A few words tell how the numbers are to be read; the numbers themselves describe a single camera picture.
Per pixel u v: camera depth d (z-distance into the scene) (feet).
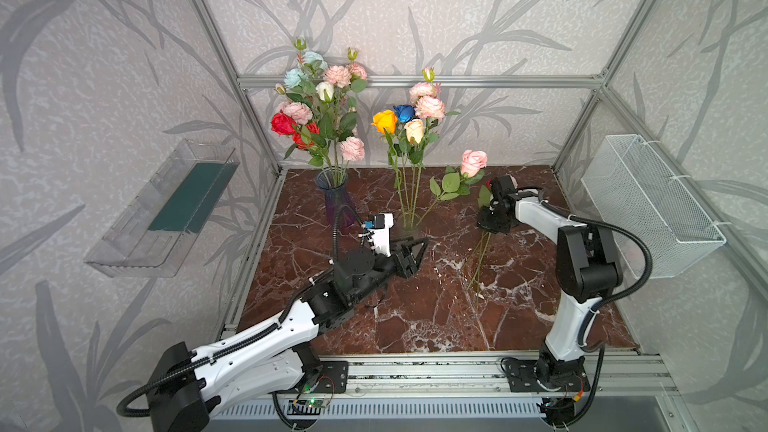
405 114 2.37
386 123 2.38
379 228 2.00
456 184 2.21
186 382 1.32
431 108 2.27
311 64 2.66
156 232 2.10
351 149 2.64
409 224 2.77
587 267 1.70
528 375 2.41
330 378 2.37
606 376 2.47
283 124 2.27
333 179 2.99
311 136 2.54
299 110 2.62
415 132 2.24
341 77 2.58
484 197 3.34
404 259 1.97
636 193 2.23
